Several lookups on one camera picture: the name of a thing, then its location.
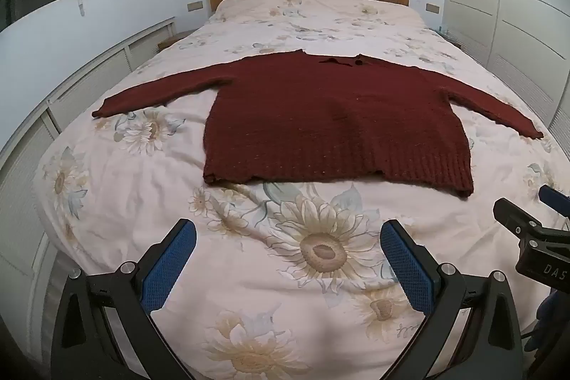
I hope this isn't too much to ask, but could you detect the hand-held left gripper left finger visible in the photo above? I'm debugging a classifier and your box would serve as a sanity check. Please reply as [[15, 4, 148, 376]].
[[51, 218, 197, 380]]

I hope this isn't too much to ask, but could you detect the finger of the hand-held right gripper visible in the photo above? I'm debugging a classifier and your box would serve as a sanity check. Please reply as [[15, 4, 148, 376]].
[[493, 197, 546, 236], [538, 184, 570, 210]]

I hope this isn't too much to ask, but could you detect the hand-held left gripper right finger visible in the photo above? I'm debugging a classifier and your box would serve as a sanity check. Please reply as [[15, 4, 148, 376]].
[[380, 219, 524, 380]]

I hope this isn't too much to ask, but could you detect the dark red knit sweater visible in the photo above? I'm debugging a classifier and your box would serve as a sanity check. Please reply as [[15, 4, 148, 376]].
[[91, 50, 545, 199]]

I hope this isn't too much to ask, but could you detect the white wardrobe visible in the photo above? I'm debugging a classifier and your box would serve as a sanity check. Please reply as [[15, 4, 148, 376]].
[[444, 0, 570, 140]]

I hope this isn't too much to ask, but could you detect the white louvered cabinet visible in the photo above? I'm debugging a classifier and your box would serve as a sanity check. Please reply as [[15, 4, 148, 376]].
[[0, 17, 176, 318]]

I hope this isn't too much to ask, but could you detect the wooden bedside table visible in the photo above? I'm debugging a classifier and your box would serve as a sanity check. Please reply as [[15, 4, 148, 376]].
[[157, 30, 193, 51]]

